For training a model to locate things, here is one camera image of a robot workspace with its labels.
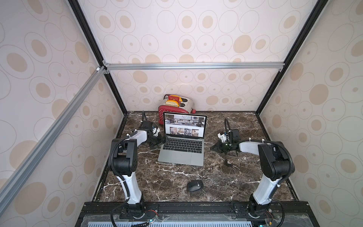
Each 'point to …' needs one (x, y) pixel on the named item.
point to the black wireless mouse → (194, 185)
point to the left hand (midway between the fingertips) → (167, 141)
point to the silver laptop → (186, 133)
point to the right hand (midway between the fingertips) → (209, 149)
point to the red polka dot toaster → (174, 103)
